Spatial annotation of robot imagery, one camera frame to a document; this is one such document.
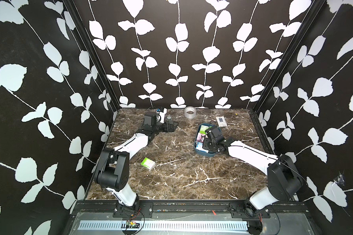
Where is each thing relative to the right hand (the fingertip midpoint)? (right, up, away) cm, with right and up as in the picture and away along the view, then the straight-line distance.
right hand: (203, 141), depth 90 cm
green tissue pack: (-34, -13, -1) cm, 36 cm away
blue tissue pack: (-2, -3, +3) cm, 5 cm away
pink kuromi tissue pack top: (-1, +2, +7) cm, 8 cm away
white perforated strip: (-21, -38, -19) cm, 48 cm away
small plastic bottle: (-23, +16, +19) cm, 34 cm away
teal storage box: (+5, -9, +3) cm, 11 cm away
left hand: (-18, +13, -1) cm, 22 cm away
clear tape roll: (-6, +17, +28) cm, 34 cm away
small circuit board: (-38, -38, -19) cm, 57 cm away
